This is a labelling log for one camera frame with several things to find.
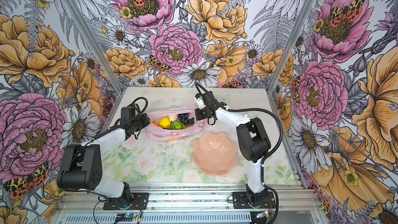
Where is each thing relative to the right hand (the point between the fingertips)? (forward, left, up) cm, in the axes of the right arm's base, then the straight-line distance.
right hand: (197, 117), depth 95 cm
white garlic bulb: (+3, +16, -3) cm, 16 cm away
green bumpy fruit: (-4, +12, -2) cm, 13 cm away
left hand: (-2, +29, -1) cm, 29 cm away
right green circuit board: (-48, -28, -11) cm, 57 cm away
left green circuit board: (-47, +33, -9) cm, 58 cm away
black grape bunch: (+2, +8, -5) cm, 10 cm away
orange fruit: (0, +26, -5) cm, 26 cm away
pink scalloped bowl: (-19, -9, -10) cm, 23 cm away
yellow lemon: (-1, +20, -3) cm, 20 cm away
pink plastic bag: (-11, +20, +1) cm, 23 cm away
